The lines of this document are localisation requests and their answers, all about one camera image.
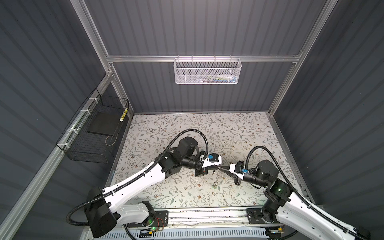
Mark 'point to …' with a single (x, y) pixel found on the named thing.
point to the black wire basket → (90, 135)
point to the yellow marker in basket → (123, 115)
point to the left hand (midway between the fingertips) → (217, 165)
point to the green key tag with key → (215, 183)
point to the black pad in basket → (104, 123)
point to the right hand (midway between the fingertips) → (223, 167)
